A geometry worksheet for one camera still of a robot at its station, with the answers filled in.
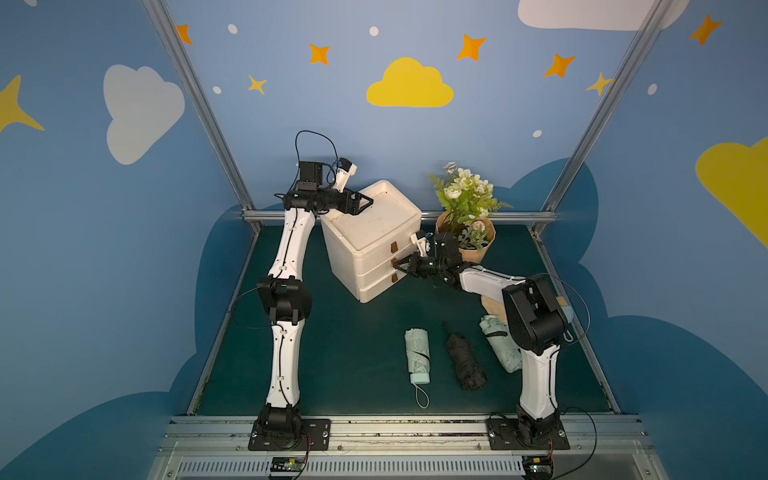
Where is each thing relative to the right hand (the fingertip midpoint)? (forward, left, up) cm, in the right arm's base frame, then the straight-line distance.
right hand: (396, 262), depth 94 cm
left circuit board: (-54, +24, -14) cm, 60 cm away
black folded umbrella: (-32, -21, -7) cm, 39 cm away
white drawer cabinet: (-4, +9, +11) cm, 15 cm away
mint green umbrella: (-24, -7, -10) cm, 27 cm away
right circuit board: (-50, -38, -16) cm, 65 cm away
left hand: (+14, +11, +16) cm, 24 cm away
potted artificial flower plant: (+13, -21, +16) cm, 29 cm away
